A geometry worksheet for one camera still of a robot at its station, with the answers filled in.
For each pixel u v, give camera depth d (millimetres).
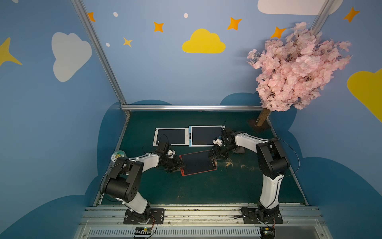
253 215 745
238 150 965
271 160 534
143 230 727
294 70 651
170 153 887
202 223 734
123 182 460
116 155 880
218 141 931
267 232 733
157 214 749
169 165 804
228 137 764
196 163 957
